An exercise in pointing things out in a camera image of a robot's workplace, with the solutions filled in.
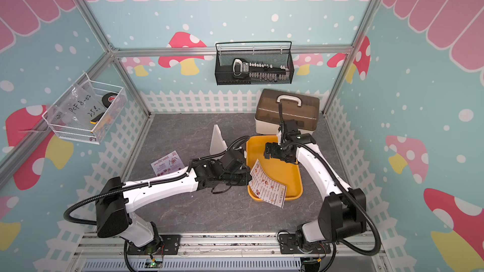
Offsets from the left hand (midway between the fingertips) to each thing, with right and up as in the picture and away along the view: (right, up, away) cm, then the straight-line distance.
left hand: (252, 181), depth 76 cm
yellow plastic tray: (+17, 0, +16) cm, 24 cm away
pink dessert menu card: (-43, +3, +22) cm, 48 cm away
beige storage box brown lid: (+27, +32, +19) cm, 46 cm away
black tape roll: (-61, +35, +4) cm, 70 cm away
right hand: (+10, +10, +9) cm, 16 cm away
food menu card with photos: (+5, -4, +6) cm, 9 cm away
